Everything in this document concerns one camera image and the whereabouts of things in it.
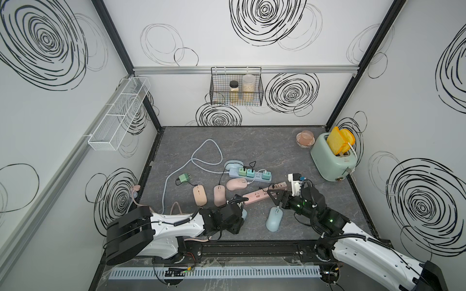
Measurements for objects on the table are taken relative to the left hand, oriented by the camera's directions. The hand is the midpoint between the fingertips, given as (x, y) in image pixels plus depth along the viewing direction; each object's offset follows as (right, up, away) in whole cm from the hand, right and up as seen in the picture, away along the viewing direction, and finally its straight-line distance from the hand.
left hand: (239, 222), depth 81 cm
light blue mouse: (+2, +3, +1) cm, 4 cm away
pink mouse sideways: (-3, +15, +11) cm, 19 cm away
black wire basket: (-10, +62, +7) cm, 63 cm away
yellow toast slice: (+48, +37, +3) cm, 61 cm away
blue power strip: (+10, +19, +12) cm, 25 cm away
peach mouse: (-19, +10, +7) cm, 23 cm away
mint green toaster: (+44, +24, +3) cm, 51 cm away
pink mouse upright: (-10, +10, +7) cm, 16 cm away
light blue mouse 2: (+16, +1, -1) cm, 16 cm away
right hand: (+14, +14, -6) cm, 21 cm away
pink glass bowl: (+41, +38, +27) cm, 62 cm away
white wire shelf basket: (-53, +39, -11) cm, 66 cm away
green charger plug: (-28, +18, +12) cm, 36 cm away
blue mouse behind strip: (-3, +25, +14) cm, 29 cm away
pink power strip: (+11, +11, +4) cm, 17 cm away
